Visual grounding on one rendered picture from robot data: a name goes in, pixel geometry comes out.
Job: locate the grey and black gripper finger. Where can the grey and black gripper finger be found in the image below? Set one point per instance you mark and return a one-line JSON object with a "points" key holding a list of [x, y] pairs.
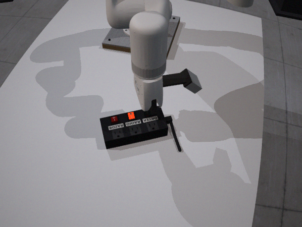
{"points": [[152, 110]]}

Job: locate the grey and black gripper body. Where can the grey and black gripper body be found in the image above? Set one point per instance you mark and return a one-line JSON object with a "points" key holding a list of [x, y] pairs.
{"points": [[149, 89]]}

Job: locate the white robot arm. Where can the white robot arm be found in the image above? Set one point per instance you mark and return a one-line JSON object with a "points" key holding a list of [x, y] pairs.
{"points": [[146, 22]]}

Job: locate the black power strip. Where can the black power strip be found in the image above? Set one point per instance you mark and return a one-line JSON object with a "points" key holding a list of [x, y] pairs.
{"points": [[132, 127]]}

